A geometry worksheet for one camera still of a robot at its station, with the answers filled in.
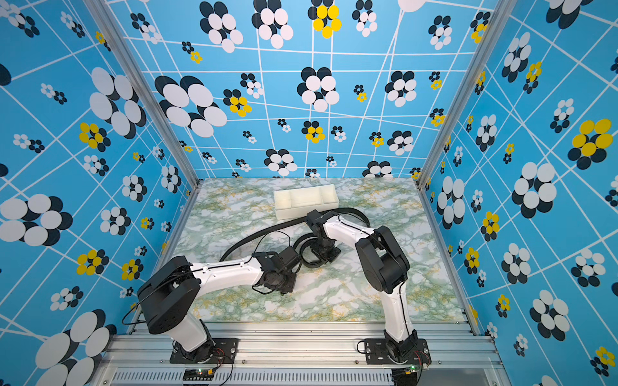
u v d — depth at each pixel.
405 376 0.70
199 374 0.72
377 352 0.72
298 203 1.13
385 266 0.52
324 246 0.81
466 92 0.85
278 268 0.68
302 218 1.05
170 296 0.45
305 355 0.74
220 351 0.72
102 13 0.68
